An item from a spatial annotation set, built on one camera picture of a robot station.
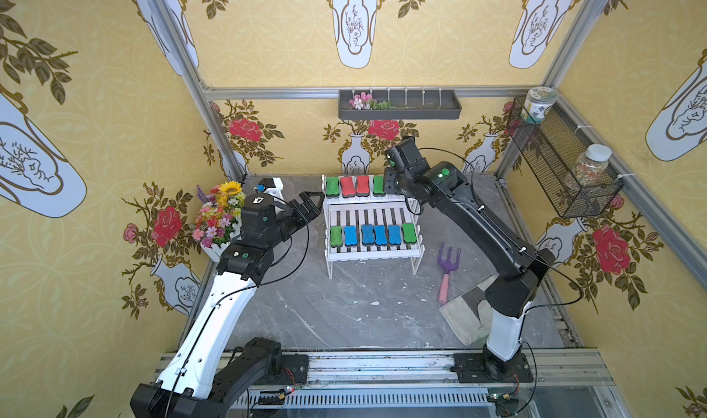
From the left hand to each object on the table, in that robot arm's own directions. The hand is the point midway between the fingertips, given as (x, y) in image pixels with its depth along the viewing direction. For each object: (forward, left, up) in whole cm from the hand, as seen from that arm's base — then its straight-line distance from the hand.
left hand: (305, 200), depth 72 cm
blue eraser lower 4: (-1, -26, -17) cm, 30 cm away
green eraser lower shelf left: (-1, -7, -17) cm, 18 cm away
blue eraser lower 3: (-2, -21, -15) cm, 26 cm away
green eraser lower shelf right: (0, -30, -17) cm, 34 cm away
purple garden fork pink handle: (-6, -45, -29) cm, 54 cm away
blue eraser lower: (-1, -12, -17) cm, 21 cm away
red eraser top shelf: (+5, -11, -2) cm, 13 cm away
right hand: (+9, -27, 0) cm, 28 cm away
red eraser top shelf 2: (+7, -15, -2) cm, 17 cm away
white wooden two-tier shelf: (+5, -16, -18) cm, 25 cm away
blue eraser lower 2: (-1, -17, -17) cm, 24 cm away
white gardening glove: (-21, -47, -30) cm, 60 cm away
